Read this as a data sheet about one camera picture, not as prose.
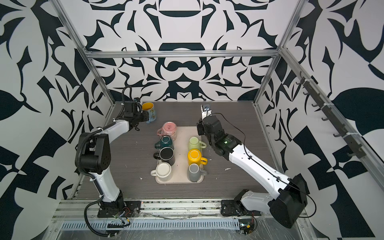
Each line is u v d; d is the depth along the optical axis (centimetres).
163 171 80
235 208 68
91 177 52
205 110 64
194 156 82
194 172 76
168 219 72
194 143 87
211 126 54
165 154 84
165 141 87
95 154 51
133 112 78
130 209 73
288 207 38
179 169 88
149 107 103
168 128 91
